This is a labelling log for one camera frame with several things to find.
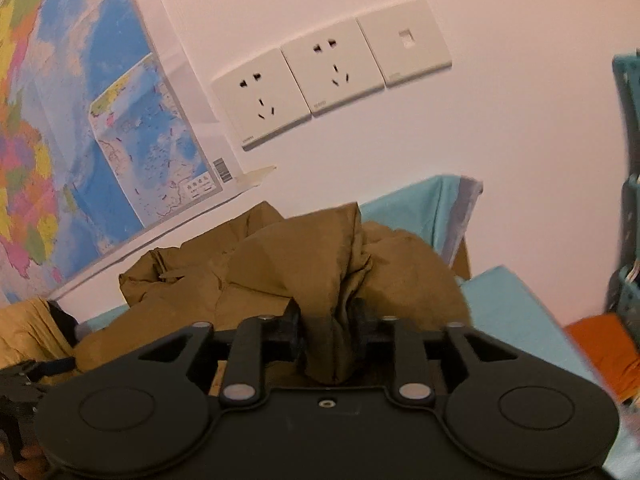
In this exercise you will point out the dark cloth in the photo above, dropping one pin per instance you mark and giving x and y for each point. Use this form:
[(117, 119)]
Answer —
[(64, 325)]

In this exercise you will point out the white wall power socket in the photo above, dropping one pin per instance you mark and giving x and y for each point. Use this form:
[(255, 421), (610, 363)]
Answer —
[(332, 62), (260, 95)]

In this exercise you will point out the teal plastic storage rack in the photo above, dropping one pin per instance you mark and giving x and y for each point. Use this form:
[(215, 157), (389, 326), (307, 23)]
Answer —
[(629, 90)]

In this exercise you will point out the yellow quilted blanket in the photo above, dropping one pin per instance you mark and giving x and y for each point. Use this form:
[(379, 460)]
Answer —
[(25, 330)]

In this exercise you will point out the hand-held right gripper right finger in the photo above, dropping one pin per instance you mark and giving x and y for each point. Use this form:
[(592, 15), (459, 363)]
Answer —
[(407, 360)]

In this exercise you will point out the teal and grey bed sheet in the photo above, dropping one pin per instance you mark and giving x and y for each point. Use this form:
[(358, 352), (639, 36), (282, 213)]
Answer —
[(500, 300)]

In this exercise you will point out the orange cloth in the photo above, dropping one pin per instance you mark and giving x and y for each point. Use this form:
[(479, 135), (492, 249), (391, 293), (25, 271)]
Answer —
[(605, 350)]

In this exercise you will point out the colourful wall map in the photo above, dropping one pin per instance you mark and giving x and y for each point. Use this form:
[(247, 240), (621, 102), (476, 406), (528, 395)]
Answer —
[(75, 85)]

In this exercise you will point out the brown mattress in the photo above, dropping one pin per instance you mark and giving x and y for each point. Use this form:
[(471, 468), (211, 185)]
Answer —
[(461, 260)]

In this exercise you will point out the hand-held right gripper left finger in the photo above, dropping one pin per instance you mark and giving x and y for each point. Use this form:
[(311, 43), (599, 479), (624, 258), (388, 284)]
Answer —
[(247, 355)]

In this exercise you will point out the white wall network plate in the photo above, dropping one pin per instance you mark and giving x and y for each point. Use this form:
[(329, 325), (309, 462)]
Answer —
[(405, 40)]

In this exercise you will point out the brown down jacket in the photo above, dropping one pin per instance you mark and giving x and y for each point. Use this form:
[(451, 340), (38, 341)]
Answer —
[(280, 270)]

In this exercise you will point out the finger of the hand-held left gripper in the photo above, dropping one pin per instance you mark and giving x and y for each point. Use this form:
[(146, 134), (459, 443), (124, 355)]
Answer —
[(45, 369)]

